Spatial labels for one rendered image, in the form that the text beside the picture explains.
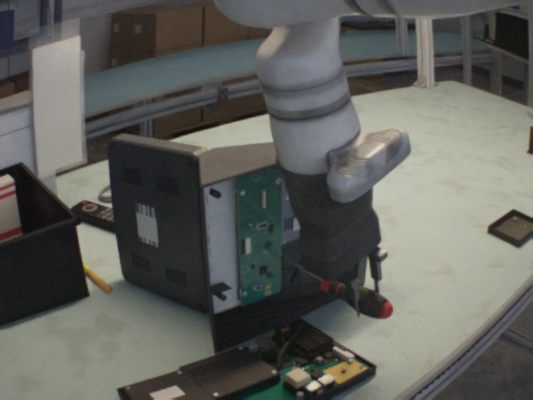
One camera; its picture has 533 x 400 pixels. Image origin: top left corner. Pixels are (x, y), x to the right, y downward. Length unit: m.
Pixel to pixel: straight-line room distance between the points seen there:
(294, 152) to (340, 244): 0.10
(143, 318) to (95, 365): 0.13
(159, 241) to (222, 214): 0.14
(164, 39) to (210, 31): 0.38
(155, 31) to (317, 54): 3.66
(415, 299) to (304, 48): 0.44
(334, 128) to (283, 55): 0.07
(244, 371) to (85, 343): 0.21
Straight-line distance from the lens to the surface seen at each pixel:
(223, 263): 0.70
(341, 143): 0.51
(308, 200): 0.54
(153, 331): 0.77
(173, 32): 4.20
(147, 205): 0.78
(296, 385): 0.63
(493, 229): 1.03
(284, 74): 0.49
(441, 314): 0.80
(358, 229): 0.59
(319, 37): 0.50
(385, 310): 0.62
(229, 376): 0.65
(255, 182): 0.67
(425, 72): 2.02
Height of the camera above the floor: 1.44
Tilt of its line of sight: 23 degrees down
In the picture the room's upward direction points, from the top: 1 degrees counter-clockwise
